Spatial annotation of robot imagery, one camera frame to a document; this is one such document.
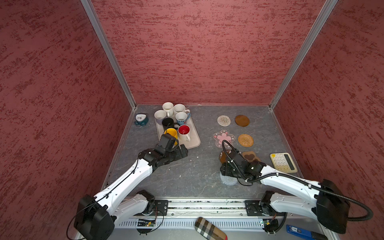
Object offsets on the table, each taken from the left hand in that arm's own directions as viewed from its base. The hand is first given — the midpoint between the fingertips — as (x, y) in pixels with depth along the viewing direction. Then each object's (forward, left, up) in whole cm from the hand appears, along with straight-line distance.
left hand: (181, 156), depth 80 cm
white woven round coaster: (+35, -29, -11) cm, 46 cm away
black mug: (+26, +11, -3) cm, 28 cm away
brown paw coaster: (+6, -43, -12) cm, 45 cm away
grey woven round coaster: (-9, -27, -11) cm, 31 cm away
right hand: (-7, -24, -8) cm, 26 cm away
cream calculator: (+2, -62, -10) cm, 63 cm away
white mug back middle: (+42, +13, -5) cm, 45 cm away
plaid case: (-32, -14, -8) cm, 36 cm away
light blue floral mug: (+32, +2, -5) cm, 32 cm away
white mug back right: (+42, +5, -5) cm, 43 cm away
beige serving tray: (+18, -7, -11) cm, 23 cm away
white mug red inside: (+22, +1, -8) cm, 24 cm away
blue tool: (-32, -58, -8) cm, 67 cm away
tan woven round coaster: (+18, -42, -11) cm, 47 cm away
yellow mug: (+19, +7, -4) cm, 21 cm away
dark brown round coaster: (+37, -44, -13) cm, 59 cm away
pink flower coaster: (+22, -28, -12) cm, 37 cm away
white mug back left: (+36, +19, -6) cm, 41 cm away
